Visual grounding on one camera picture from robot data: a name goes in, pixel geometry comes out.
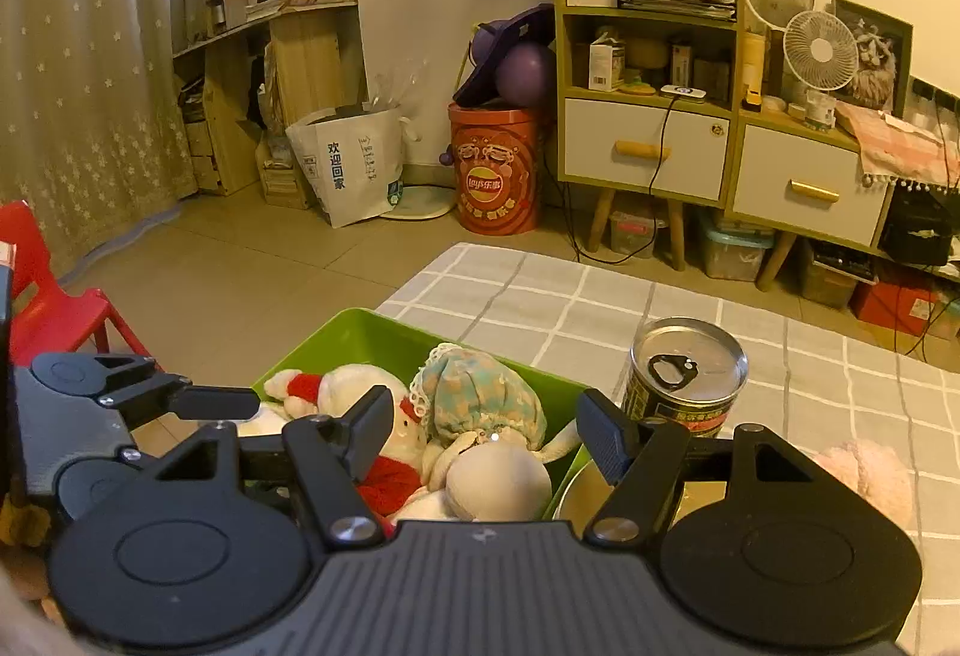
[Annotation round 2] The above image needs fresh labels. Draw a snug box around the white santa plush toy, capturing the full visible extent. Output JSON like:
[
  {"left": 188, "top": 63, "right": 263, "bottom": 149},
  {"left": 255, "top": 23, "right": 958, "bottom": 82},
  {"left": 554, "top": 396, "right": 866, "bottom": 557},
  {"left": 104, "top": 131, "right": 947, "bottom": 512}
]
[{"left": 238, "top": 363, "right": 428, "bottom": 534}]

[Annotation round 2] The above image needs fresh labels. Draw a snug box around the plush doll floral bonnet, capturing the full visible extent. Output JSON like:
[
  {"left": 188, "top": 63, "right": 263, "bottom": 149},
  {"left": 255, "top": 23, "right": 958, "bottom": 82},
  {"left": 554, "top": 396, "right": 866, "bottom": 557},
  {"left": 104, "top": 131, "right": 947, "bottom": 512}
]
[{"left": 392, "top": 342, "right": 581, "bottom": 523}]

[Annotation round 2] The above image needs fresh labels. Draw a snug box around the pink fluffy plush toy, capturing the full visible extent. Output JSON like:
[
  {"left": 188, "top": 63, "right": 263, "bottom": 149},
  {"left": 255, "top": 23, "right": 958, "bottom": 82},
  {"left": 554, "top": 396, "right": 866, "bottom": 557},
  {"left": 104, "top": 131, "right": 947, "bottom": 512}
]
[{"left": 814, "top": 440, "right": 914, "bottom": 531}]

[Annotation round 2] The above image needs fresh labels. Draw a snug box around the red plastic chair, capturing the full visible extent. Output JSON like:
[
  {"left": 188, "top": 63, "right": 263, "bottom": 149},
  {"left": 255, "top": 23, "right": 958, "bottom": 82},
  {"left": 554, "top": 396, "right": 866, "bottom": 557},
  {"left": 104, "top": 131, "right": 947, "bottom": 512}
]
[{"left": 2, "top": 200, "right": 149, "bottom": 365}]

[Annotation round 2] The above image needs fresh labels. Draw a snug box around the glass jar gold lid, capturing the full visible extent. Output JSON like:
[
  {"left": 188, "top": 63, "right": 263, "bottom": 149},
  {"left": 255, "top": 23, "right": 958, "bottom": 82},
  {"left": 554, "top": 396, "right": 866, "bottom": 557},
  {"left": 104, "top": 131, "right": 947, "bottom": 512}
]
[{"left": 553, "top": 461, "right": 727, "bottom": 537}]

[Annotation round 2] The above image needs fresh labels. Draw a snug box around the tall metal can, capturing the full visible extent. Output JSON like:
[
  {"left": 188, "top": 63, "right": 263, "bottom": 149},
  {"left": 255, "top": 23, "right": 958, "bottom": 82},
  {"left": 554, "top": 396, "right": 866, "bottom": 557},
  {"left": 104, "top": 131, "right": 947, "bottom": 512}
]
[{"left": 622, "top": 318, "right": 748, "bottom": 438}]

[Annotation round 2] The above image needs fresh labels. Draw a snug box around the green plastic tray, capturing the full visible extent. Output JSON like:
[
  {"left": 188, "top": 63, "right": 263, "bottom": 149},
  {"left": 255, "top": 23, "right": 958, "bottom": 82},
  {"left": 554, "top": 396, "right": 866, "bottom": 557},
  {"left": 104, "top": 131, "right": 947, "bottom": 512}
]
[{"left": 256, "top": 308, "right": 583, "bottom": 516}]

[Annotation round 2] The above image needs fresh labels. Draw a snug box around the grey checked tablecloth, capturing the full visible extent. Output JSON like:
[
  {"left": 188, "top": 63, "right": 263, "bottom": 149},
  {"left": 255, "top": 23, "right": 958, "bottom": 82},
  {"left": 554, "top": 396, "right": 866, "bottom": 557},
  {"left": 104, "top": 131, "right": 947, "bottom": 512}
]
[{"left": 377, "top": 243, "right": 958, "bottom": 654}]

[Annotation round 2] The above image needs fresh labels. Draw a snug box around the clear plastic storage bin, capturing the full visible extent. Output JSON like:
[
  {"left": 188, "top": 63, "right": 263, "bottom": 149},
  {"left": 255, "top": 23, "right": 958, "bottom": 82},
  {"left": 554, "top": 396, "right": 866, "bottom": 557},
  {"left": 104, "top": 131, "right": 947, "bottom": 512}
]
[{"left": 697, "top": 209, "right": 775, "bottom": 282}]

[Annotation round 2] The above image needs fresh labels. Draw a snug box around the beige star curtain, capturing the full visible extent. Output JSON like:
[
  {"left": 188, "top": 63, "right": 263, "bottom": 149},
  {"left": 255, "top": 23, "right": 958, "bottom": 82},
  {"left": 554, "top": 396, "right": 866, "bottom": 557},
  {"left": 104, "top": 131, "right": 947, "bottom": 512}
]
[{"left": 2, "top": 0, "right": 197, "bottom": 275}]

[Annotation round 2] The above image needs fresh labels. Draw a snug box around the white paper bag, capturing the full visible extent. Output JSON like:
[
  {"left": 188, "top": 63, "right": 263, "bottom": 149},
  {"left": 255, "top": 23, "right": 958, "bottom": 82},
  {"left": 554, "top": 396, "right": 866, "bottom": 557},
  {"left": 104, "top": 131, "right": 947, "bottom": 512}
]
[{"left": 286, "top": 106, "right": 405, "bottom": 229}]

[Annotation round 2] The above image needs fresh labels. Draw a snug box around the red storage box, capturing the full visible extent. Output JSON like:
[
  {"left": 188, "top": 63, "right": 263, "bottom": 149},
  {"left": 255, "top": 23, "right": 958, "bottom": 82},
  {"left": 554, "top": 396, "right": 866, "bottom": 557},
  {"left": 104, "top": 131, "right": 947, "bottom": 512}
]
[{"left": 850, "top": 261, "right": 950, "bottom": 336}]

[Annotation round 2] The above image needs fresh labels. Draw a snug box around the low cabinet with drawer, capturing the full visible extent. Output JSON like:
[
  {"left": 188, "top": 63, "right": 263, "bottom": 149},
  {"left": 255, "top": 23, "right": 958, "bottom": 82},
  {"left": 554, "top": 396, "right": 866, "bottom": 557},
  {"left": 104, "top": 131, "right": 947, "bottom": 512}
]
[{"left": 724, "top": 109, "right": 892, "bottom": 291}]

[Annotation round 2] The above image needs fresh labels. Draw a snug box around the orange chips barrel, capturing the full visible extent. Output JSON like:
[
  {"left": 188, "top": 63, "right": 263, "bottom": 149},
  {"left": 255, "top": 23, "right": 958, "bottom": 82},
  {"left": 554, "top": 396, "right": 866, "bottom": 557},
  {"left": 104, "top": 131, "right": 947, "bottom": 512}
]
[{"left": 448, "top": 104, "right": 542, "bottom": 236}]

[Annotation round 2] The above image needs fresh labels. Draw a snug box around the wooden desk shelf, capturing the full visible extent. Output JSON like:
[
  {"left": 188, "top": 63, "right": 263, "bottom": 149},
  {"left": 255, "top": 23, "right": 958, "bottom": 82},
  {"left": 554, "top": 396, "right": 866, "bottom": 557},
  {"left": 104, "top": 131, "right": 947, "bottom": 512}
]
[{"left": 174, "top": 0, "right": 366, "bottom": 209}]

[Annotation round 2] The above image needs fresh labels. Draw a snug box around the pink cloth runner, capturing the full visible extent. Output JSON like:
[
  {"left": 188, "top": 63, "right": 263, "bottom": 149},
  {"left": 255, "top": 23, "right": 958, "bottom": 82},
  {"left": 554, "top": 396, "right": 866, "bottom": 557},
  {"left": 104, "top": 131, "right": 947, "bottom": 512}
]
[{"left": 836, "top": 102, "right": 958, "bottom": 191}]

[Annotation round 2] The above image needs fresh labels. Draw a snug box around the purple ball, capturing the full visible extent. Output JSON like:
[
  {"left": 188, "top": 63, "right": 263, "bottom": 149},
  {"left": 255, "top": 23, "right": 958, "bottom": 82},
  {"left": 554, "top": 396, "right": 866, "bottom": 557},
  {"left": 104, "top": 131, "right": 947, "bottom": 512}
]
[{"left": 496, "top": 42, "right": 556, "bottom": 109}]

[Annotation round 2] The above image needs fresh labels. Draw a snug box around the white desk fan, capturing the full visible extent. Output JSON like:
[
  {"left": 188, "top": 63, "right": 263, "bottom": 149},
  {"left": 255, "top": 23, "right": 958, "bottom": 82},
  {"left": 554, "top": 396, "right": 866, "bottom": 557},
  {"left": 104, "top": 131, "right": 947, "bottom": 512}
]
[{"left": 782, "top": 10, "right": 859, "bottom": 131}]

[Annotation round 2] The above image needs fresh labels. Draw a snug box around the yellow white shelf cabinet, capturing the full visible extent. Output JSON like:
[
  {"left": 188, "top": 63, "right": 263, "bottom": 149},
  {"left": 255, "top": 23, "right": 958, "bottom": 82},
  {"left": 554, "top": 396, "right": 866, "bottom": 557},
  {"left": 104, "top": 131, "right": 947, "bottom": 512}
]
[{"left": 553, "top": 0, "right": 745, "bottom": 269}]

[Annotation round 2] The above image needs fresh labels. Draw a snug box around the framed cat picture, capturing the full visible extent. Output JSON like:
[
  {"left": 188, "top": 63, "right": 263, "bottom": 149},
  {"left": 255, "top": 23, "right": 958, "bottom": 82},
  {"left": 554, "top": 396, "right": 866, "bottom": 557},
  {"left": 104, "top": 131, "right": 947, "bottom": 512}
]
[{"left": 830, "top": 0, "right": 913, "bottom": 117}]

